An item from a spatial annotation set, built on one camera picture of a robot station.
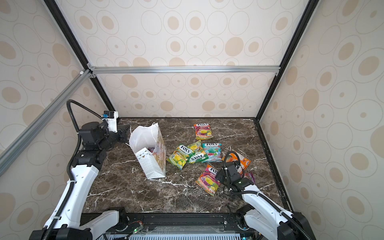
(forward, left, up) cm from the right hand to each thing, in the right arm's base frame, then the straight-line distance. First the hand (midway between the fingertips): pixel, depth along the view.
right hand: (220, 174), depth 87 cm
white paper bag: (+18, +45, +6) cm, 49 cm away
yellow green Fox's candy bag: (+12, +24, +1) cm, 27 cm away
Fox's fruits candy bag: (+33, +9, 0) cm, 35 cm away
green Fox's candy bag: (+14, +13, 0) cm, 19 cm away
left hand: (+12, +44, +32) cm, 56 cm away
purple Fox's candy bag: (+1, +34, +26) cm, 43 cm away
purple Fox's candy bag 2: (-1, -18, -1) cm, 18 cm away
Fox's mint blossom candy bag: (+16, +3, 0) cm, 16 cm away
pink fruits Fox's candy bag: (-5, +7, +1) cm, 9 cm away
